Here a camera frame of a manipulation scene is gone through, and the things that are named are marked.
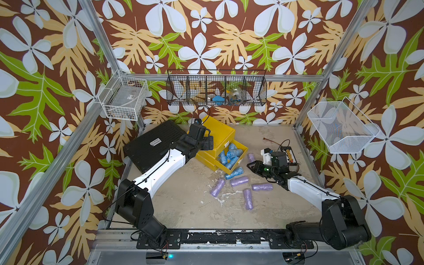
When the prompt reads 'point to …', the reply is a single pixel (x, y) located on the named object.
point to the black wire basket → (216, 87)
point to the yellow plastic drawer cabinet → (222, 134)
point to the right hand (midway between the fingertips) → (248, 165)
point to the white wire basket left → (124, 97)
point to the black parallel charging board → (291, 157)
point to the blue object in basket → (218, 100)
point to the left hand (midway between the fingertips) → (205, 137)
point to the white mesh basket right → (340, 127)
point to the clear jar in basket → (236, 97)
